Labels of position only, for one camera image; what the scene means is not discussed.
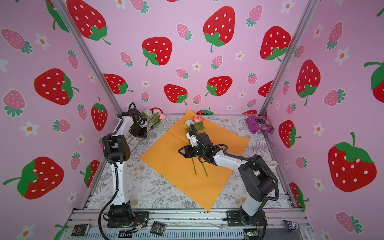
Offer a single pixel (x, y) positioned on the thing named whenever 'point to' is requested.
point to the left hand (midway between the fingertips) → (144, 135)
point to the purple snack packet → (259, 124)
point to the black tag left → (80, 230)
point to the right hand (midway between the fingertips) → (180, 150)
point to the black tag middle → (158, 228)
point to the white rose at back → (147, 113)
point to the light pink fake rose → (157, 118)
